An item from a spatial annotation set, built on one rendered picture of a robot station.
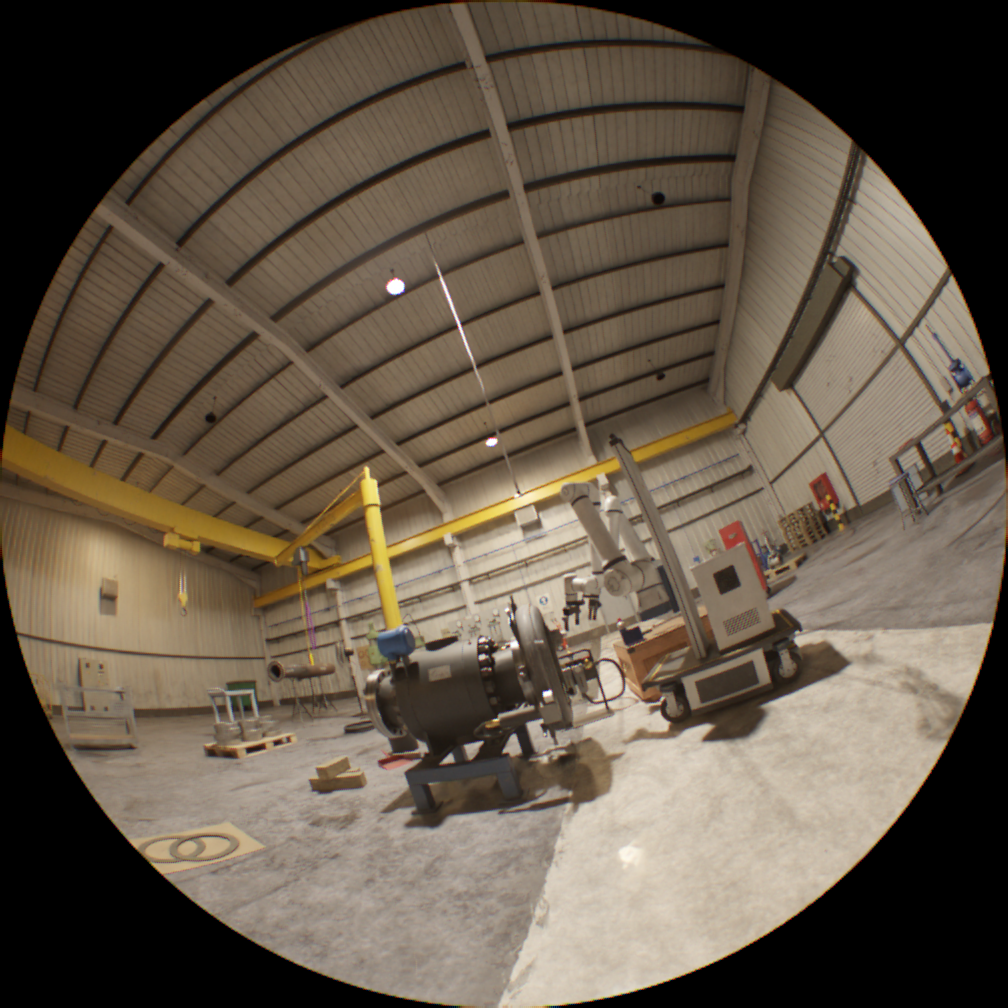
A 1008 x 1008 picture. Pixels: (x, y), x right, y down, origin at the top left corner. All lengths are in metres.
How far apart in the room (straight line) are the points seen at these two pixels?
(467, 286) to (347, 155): 4.33
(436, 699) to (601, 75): 9.15
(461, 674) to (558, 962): 1.45
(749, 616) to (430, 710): 1.74
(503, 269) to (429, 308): 2.05
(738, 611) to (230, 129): 8.54
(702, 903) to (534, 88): 8.70
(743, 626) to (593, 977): 1.70
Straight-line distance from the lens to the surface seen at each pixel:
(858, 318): 9.58
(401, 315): 9.34
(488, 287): 9.37
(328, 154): 7.55
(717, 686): 2.06
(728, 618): 2.05
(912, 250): 8.63
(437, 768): 1.96
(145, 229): 8.16
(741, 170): 11.06
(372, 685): 2.25
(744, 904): 1.02
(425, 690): 1.99
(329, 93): 7.37
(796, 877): 1.05
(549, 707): 1.68
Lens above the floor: 0.80
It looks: 22 degrees up
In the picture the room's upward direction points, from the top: 18 degrees counter-clockwise
